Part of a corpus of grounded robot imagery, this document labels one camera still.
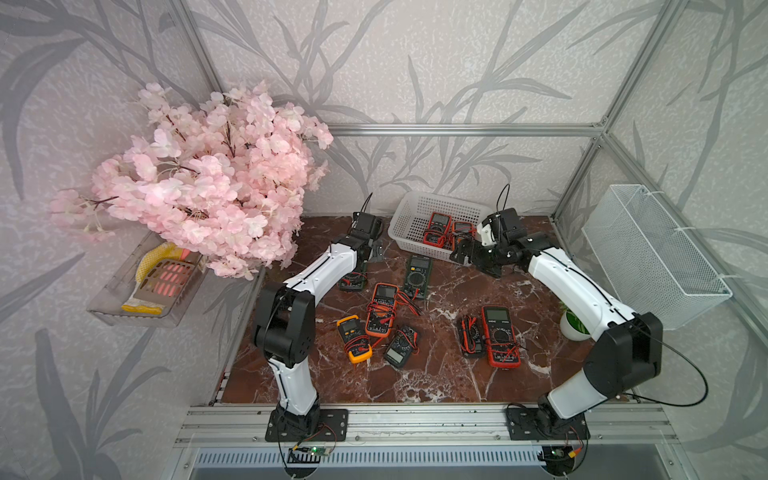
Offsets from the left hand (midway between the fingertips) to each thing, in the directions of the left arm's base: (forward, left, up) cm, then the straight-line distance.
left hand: (361, 248), depth 94 cm
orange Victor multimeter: (-17, -7, -9) cm, 20 cm away
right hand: (-9, -30, +7) cm, 32 cm away
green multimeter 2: (-4, -18, -10) cm, 21 cm away
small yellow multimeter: (-26, +1, -9) cm, 27 cm away
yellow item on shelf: (-18, +39, +21) cm, 48 cm away
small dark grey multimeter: (-28, -13, -9) cm, 32 cm away
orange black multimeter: (+16, -35, -9) cm, 40 cm away
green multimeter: (-6, +2, -10) cm, 12 cm away
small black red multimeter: (-25, -33, -8) cm, 42 cm away
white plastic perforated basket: (+25, -17, -12) cm, 32 cm away
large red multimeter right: (-28, -42, -9) cm, 51 cm away
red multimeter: (+17, -27, -7) cm, 33 cm away
